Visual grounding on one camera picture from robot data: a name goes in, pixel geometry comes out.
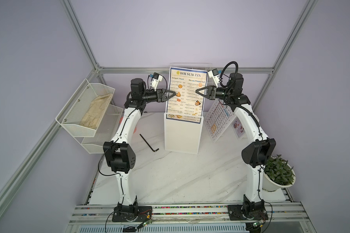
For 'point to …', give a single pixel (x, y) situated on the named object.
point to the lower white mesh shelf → (104, 132)
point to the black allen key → (146, 141)
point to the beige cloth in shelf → (93, 115)
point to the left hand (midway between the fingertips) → (173, 95)
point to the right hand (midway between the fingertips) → (197, 94)
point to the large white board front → (219, 118)
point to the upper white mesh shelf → (83, 114)
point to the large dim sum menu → (187, 105)
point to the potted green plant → (277, 174)
